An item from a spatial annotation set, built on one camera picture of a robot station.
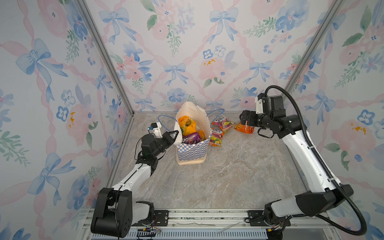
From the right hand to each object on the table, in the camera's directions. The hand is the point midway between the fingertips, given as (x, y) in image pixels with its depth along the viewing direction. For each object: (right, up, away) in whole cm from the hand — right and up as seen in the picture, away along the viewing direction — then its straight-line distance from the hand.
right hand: (248, 115), depth 74 cm
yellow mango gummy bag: (-31, -5, +21) cm, 38 cm away
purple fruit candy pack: (-29, -12, +10) cm, 33 cm away
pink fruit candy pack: (-6, -3, +33) cm, 34 cm away
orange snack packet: (+9, -7, +32) cm, 34 cm away
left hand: (-34, -8, +4) cm, 36 cm away
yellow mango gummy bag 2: (-22, -11, +23) cm, 34 cm away
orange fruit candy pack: (-12, -12, +29) cm, 33 cm away
